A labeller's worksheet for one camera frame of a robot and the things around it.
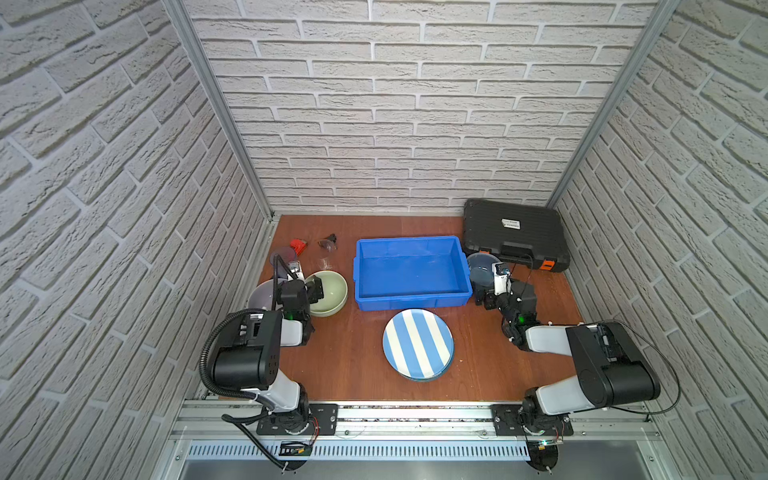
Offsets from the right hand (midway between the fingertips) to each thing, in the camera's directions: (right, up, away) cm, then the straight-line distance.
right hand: (489, 277), depth 93 cm
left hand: (-62, +1, 0) cm, 62 cm away
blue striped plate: (-24, -18, -10) cm, 32 cm away
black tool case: (+15, +15, +14) cm, 25 cm away
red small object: (-66, +10, +14) cm, 69 cm away
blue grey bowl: (-1, +2, +6) cm, 6 cm away
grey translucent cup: (-71, +7, +16) cm, 73 cm away
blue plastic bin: (-25, 0, +9) cm, 27 cm away
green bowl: (-50, -6, +2) cm, 50 cm away
